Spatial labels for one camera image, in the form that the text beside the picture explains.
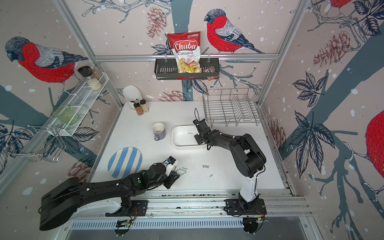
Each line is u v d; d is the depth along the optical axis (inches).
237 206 28.7
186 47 31.5
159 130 38.2
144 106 43.8
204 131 29.9
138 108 43.5
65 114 27.0
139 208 28.7
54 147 27.7
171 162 28.7
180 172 33.6
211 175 33.0
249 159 19.5
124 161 35.5
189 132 40.8
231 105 46.1
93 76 32.6
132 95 44.9
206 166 34.6
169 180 28.2
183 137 39.6
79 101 31.2
